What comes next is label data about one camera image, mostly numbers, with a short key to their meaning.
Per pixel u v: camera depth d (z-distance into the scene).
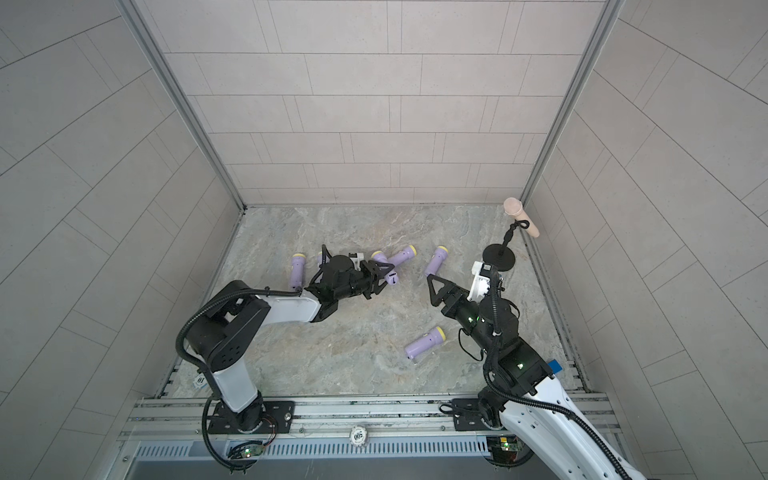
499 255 0.99
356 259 0.85
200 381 0.76
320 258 0.86
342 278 0.68
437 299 0.61
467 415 0.71
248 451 0.65
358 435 0.64
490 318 0.49
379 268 0.80
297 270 0.96
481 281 0.62
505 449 0.68
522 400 0.48
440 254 0.99
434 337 0.81
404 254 0.99
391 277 0.81
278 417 0.70
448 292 0.60
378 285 0.80
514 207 0.80
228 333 0.47
